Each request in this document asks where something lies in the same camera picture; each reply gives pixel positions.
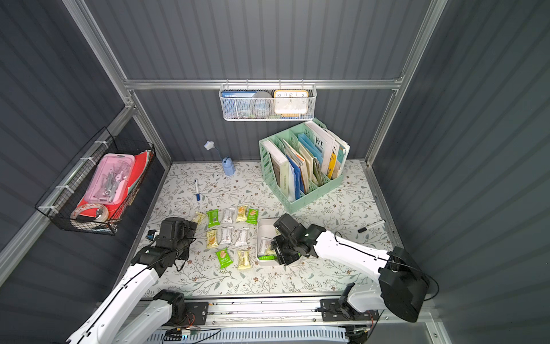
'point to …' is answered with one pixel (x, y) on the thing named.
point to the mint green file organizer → (299, 165)
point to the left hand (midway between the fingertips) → (190, 229)
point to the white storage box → (266, 232)
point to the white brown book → (279, 163)
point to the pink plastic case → (110, 183)
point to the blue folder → (298, 180)
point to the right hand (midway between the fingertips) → (270, 249)
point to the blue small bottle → (228, 165)
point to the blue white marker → (198, 194)
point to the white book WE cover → (324, 142)
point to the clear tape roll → (76, 212)
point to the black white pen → (372, 226)
